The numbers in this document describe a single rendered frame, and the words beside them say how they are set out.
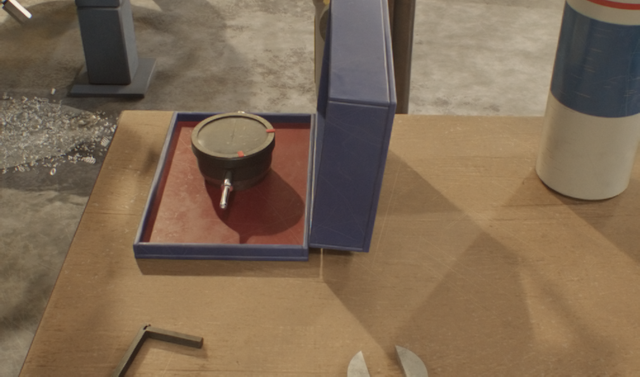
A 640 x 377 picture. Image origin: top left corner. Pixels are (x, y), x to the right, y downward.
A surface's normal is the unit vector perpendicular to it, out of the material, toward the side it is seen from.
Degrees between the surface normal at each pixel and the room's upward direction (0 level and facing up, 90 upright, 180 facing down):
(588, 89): 90
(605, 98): 90
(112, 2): 90
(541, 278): 0
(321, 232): 90
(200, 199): 0
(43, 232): 0
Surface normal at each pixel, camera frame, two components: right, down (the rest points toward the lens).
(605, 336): 0.00, -0.81
